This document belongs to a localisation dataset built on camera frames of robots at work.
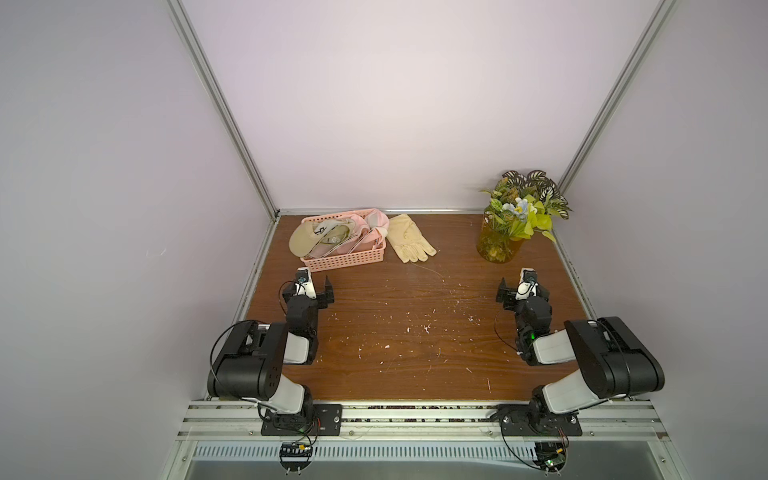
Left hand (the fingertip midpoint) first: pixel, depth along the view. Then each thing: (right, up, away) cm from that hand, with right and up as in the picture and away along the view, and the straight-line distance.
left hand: (313, 276), depth 90 cm
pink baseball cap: (+15, +15, +15) cm, 26 cm away
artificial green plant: (+64, +22, -3) cm, 68 cm away
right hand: (+65, 0, -1) cm, 65 cm away
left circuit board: (+1, -42, -18) cm, 46 cm away
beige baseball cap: (-6, +12, +11) cm, 17 cm away
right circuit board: (+63, -41, -20) cm, 78 cm away
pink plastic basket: (+8, +4, +10) cm, 14 cm away
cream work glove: (+30, +11, +21) cm, 39 cm away
